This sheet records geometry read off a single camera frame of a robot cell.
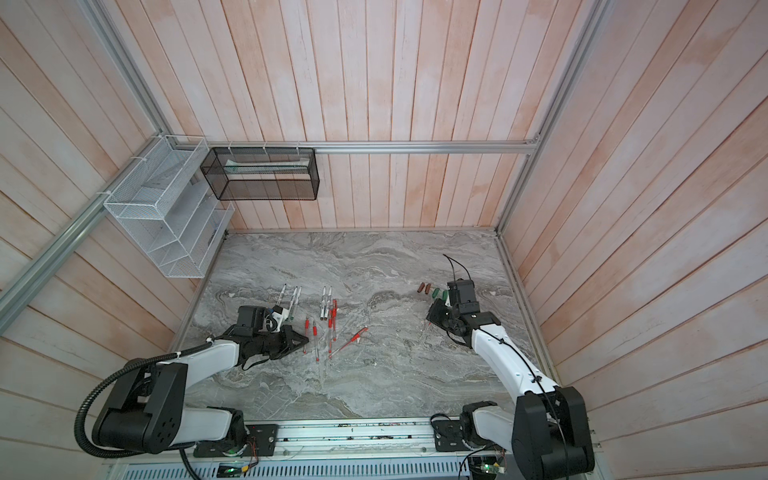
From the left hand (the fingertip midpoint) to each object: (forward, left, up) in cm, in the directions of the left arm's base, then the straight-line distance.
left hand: (307, 343), depth 88 cm
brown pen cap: (+22, -37, -2) cm, 43 cm away
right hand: (+8, -37, +7) cm, 39 cm away
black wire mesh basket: (+55, +21, +22) cm, 63 cm away
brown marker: (+14, -2, -1) cm, 15 cm away
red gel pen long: (+4, -1, -2) cm, 5 cm away
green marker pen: (+18, +12, -1) cm, 22 cm away
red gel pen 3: (+3, -14, -3) cm, 15 cm away
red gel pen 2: (+6, -6, -2) cm, 9 cm away
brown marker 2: (+14, -4, -1) cm, 15 cm away
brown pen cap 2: (+22, -39, -2) cm, 45 cm away
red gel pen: (+14, -7, -1) cm, 16 cm away
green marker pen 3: (+15, +6, -1) cm, 16 cm away
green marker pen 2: (+14, +7, -1) cm, 16 cm away
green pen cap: (+19, -41, -1) cm, 46 cm away
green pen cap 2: (+19, -44, -1) cm, 48 cm away
